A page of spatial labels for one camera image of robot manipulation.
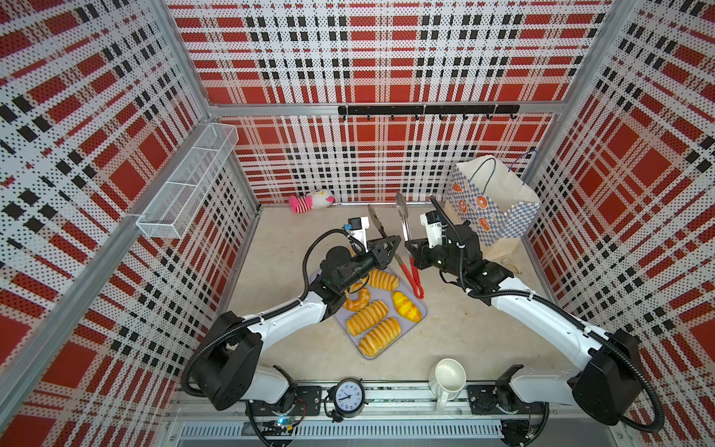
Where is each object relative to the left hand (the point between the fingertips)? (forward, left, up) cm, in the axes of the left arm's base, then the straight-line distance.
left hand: (400, 241), depth 73 cm
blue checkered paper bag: (+17, -31, -1) cm, 35 cm away
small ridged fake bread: (+2, +4, -24) cm, 25 cm away
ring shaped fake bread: (-3, +10, -26) cm, 28 cm away
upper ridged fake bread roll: (-11, +9, -25) cm, 29 cm away
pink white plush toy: (+40, +30, -21) cm, 54 cm away
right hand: (+1, -2, -3) cm, 4 cm away
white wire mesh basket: (+19, +75, -7) cm, 77 cm away
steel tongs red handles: (+7, -2, +2) cm, 7 cm away
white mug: (-27, -13, -28) cm, 42 cm away
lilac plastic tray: (-8, +17, -28) cm, 34 cm away
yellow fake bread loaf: (-7, -3, -25) cm, 27 cm away
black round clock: (-33, +15, -26) cm, 44 cm away
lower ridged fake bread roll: (-16, +5, -25) cm, 30 cm away
